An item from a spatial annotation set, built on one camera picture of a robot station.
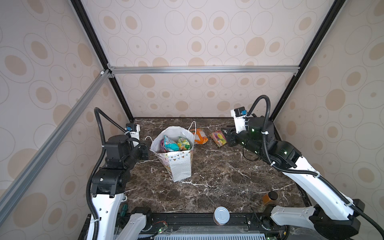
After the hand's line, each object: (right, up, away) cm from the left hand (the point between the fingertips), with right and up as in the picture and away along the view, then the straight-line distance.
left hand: (149, 139), depth 64 cm
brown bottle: (+56, -30, +10) cm, 64 cm away
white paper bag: (+11, -13, +11) cm, 20 cm away
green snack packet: (+13, -3, +16) cm, 21 cm away
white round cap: (+32, -37, +8) cm, 49 cm away
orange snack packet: (+23, 0, +39) cm, 45 cm away
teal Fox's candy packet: (+7, -4, +14) cm, 16 cm away
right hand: (+32, +5, 0) cm, 32 cm away
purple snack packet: (+2, -5, +13) cm, 14 cm away
